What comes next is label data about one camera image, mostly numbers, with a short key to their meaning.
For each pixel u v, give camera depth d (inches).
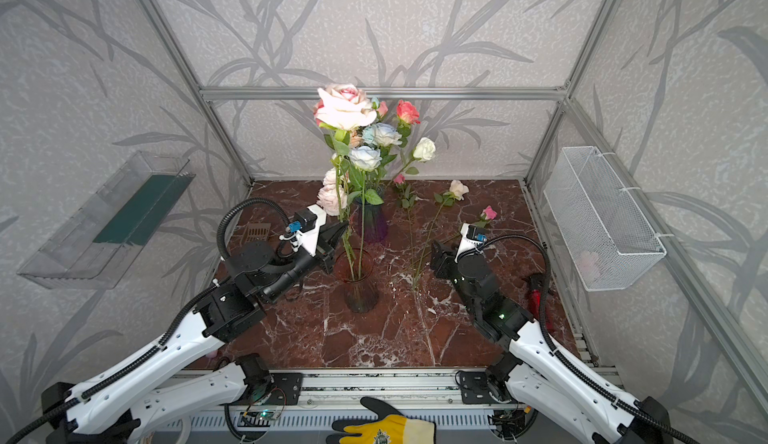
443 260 25.4
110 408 15.5
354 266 30.3
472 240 24.8
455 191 44.3
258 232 41.3
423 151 27.3
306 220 18.8
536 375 23.5
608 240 24.0
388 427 26.2
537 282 35.9
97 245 25.2
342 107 14.4
